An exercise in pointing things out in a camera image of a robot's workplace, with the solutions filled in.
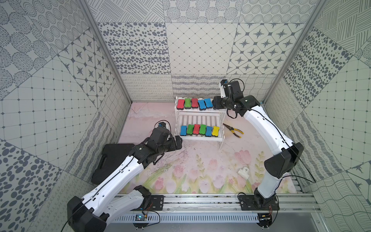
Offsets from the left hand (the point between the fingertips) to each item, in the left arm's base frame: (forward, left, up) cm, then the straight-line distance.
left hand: (175, 138), depth 76 cm
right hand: (+19, -23, +8) cm, 31 cm away
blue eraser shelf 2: (+18, -18, +9) cm, 27 cm away
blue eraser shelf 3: (+9, -3, -7) cm, 12 cm away
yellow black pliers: (+21, -38, -21) cm, 48 cm away
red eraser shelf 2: (+18, -10, +9) cm, 22 cm away
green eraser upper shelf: (+17, -6, +9) cm, 21 cm away
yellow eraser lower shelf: (+9, -23, -7) cm, 26 cm away
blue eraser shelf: (+17, -14, +9) cm, 24 cm away
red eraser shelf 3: (+10, -11, -6) cm, 16 cm away
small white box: (-11, -40, -19) cm, 45 cm away
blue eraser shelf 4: (+9, -19, -6) cm, 22 cm away
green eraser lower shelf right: (+10, -15, -6) cm, 19 cm away
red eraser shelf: (+18, -2, +8) cm, 20 cm away
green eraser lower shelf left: (+10, -7, -6) cm, 14 cm away
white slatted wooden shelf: (+19, -12, -7) cm, 24 cm away
